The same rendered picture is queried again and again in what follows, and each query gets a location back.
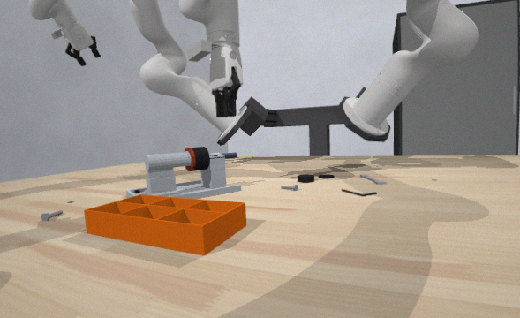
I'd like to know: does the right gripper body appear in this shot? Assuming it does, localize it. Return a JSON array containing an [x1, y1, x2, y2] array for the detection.
[[61, 22, 94, 52]]

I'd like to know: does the grey bolt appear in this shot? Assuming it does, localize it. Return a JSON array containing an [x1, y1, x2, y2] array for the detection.
[[281, 185, 298, 191], [41, 210, 63, 221]]

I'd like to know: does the dark grey metal shaft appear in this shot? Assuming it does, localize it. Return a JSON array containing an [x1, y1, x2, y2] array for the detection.
[[222, 153, 237, 159]]

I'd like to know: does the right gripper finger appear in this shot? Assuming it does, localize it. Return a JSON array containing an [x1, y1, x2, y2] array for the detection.
[[65, 43, 87, 66], [89, 36, 101, 57]]

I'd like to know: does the red-brown ring spacer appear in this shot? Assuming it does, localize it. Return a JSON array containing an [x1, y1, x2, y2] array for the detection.
[[185, 148, 196, 171]]

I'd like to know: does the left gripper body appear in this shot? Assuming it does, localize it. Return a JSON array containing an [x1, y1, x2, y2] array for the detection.
[[209, 43, 243, 91]]

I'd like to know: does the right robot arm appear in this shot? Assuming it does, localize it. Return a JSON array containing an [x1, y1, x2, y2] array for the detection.
[[28, 0, 247, 140]]

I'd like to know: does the orange parts tray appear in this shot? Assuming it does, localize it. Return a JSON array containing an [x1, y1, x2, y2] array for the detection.
[[84, 194, 246, 255]]

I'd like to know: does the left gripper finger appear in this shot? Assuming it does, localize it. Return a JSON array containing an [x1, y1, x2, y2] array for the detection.
[[212, 89, 225, 117], [223, 67, 241, 117]]

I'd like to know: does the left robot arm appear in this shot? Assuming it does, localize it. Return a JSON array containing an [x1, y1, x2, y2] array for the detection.
[[179, 0, 479, 136]]

